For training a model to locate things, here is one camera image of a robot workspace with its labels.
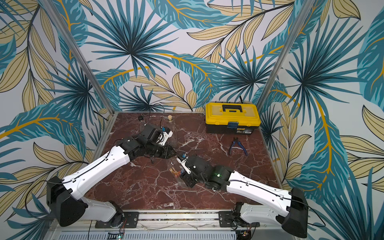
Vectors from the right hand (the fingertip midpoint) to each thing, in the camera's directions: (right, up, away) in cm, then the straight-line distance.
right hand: (184, 172), depth 73 cm
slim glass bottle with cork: (-5, +5, -1) cm, 7 cm away
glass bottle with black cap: (-24, +27, +8) cm, 37 cm away
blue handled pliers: (+34, +13, +30) cm, 47 cm away
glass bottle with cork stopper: (-8, +27, +9) cm, 29 cm away
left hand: (-5, +8, +1) cm, 10 cm away
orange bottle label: (-5, -6, +16) cm, 18 cm away
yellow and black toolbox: (+28, +28, +20) cm, 44 cm away
